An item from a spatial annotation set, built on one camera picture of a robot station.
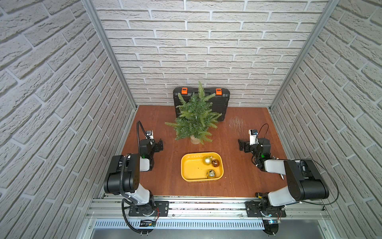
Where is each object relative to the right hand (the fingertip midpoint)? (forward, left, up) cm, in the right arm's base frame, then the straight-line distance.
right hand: (247, 138), depth 94 cm
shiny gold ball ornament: (-21, +27, -1) cm, 34 cm away
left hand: (+5, +61, +1) cm, 61 cm away
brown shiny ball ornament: (-14, +23, -3) cm, 27 cm away
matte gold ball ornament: (-12, +28, -2) cm, 31 cm away
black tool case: (+19, +17, +18) cm, 31 cm away
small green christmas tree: (+5, +34, +18) cm, 39 cm away
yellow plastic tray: (-16, +36, -5) cm, 40 cm away
